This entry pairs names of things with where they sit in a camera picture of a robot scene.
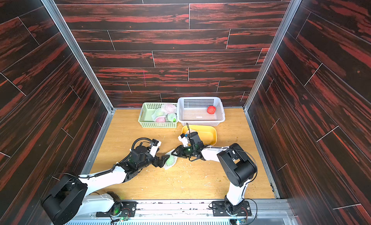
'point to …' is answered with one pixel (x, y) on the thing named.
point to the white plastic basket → (192, 111)
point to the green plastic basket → (146, 120)
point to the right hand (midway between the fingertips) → (175, 152)
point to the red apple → (211, 109)
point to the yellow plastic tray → (207, 133)
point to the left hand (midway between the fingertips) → (165, 153)
